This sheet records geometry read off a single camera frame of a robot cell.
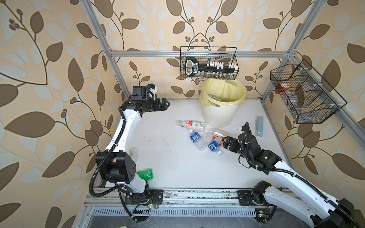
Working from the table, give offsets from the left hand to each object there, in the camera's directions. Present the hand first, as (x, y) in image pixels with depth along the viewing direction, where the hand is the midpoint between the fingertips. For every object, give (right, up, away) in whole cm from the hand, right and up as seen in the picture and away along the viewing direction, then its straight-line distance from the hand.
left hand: (163, 102), depth 80 cm
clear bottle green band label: (+36, +4, +22) cm, 42 cm away
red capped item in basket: (+70, +9, +1) cm, 70 cm away
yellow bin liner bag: (+40, +9, +24) cm, 48 cm away
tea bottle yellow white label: (+34, -21, +14) cm, 42 cm away
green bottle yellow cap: (-9, -41, -1) cm, 42 cm away
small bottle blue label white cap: (+31, -27, +7) cm, 42 cm away
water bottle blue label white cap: (+19, -23, +11) cm, 32 cm away
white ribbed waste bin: (+39, -10, +30) cm, 50 cm away
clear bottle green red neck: (+17, -14, +18) cm, 28 cm away
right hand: (+38, -23, -1) cm, 44 cm away
